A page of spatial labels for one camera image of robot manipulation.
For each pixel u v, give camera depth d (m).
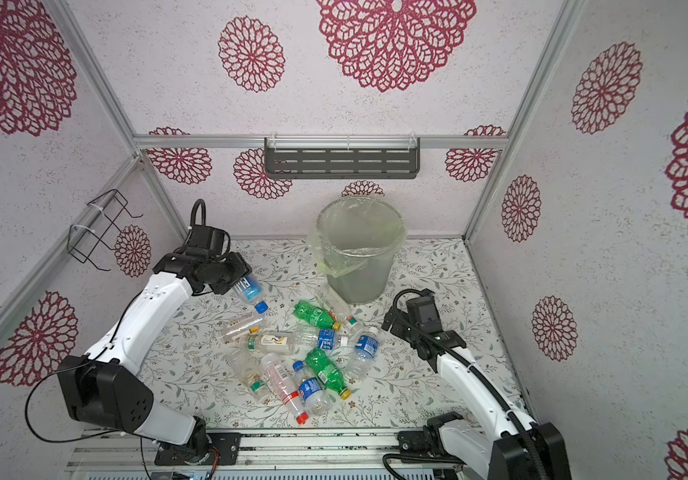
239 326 0.91
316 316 0.92
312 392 0.78
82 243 0.73
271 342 0.86
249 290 0.76
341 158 0.97
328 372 0.81
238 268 0.74
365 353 0.85
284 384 0.80
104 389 0.41
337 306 1.00
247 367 0.87
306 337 0.88
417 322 0.64
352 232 0.95
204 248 0.62
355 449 0.76
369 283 0.95
